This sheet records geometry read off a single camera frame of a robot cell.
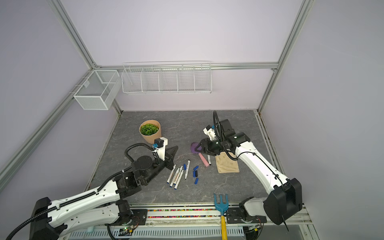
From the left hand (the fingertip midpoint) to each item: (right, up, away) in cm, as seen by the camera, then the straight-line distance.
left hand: (177, 149), depth 69 cm
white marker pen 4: (-4, -20, +18) cm, 27 cm away
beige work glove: (+27, -13, +23) cm, 37 cm away
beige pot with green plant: (-21, +8, +26) cm, 34 cm away
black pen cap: (+8, -18, +19) cm, 27 cm away
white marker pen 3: (-6, -18, +18) cm, 26 cm away
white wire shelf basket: (-11, +43, +28) cm, 52 cm away
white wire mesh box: (-57, +35, +30) cm, 73 cm away
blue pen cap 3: (+9, -21, +16) cm, 28 cm away
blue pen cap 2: (+8, -15, +23) cm, 28 cm away
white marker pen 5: (-2, -20, +16) cm, 26 cm away
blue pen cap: (+1, -14, +23) cm, 27 cm away
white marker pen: (+17, -11, +25) cm, 32 cm away
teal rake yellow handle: (+22, -31, +7) cm, 39 cm away
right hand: (+10, -2, +6) cm, 11 cm away
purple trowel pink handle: (+6, -3, +30) cm, 31 cm away
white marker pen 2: (+3, -15, +20) cm, 26 cm away
